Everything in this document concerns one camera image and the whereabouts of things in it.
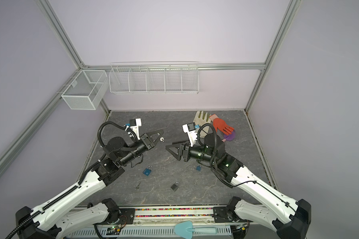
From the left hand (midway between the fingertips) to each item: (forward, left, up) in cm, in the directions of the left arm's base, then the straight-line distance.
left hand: (164, 134), depth 62 cm
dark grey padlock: (-11, -3, -35) cm, 37 cm away
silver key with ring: (-1, +1, -2) cm, 2 cm away
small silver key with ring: (-10, +19, -36) cm, 42 cm away
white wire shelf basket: (+52, +9, -6) cm, 53 cm away
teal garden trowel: (-31, -7, -35) cm, 48 cm away
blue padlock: (-1, +14, -35) cm, 38 cm away
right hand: (-5, -2, -2) cm, 6 cm away
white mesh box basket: (+50, +56, -13) cm, 77 cm away
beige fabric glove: (+35, -22, -35) cm, 54 cm away
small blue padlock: (-1, -17, -36) cm, 40 cm away
